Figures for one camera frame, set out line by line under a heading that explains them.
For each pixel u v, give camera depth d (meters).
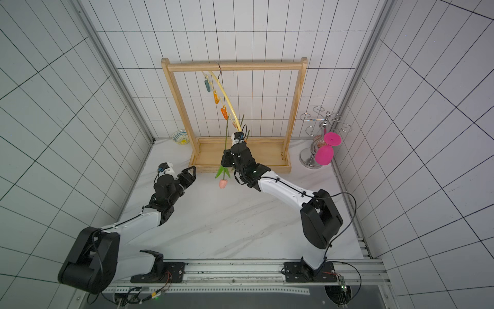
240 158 0.61
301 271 0.65
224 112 0.85
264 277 0.73
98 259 0.41
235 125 0.74
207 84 0.92
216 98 0.89
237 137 0.71
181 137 1.18
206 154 1.12
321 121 0.90
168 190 0.67
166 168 0.76
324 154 1.00
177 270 0.72
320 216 0.45
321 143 0.98
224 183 0.81
